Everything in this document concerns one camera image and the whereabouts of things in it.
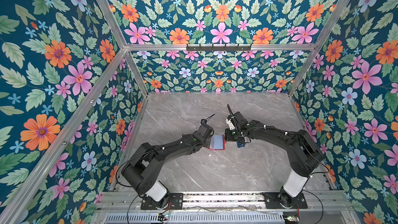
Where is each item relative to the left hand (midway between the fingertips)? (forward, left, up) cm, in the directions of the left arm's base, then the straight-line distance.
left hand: (208, 135), depth 89 cm
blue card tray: (-5, -18, -5) cm, 20 cm away
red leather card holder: (-2, -5, -7) cm, 9 cm away
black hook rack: (+43, -9, +30) cm, 53 cm away
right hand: (-1, -9, -2) cm, 9 cm away
